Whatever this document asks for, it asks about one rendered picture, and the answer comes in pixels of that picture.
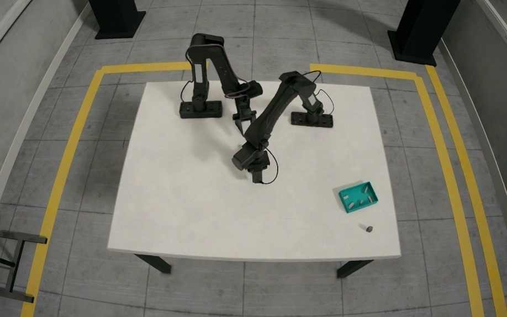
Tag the teal rectangular tray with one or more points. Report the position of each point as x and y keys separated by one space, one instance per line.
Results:
x=356 y=194

